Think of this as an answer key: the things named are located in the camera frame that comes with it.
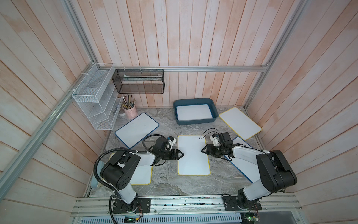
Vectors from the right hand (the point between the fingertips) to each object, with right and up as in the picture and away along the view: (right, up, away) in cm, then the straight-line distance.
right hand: (204, 150), depth 93 cm
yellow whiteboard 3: (+36, +15, +15) cm, 41 cm away
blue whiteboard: (-4, +28, +25) cm, 38 cm away
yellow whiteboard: (-8, -7, -5) cm, 12 cm away
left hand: (-17, -3, -3) cm, 18 cm away
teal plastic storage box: (+12, +36, +25) cm, 45 cm away
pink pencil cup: (-56, +33, +9) cm, 65 cm away
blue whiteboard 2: (-51, +13, +14) cm, 54 cm away
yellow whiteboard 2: (-40, -13, -10) cm, 43 cm away
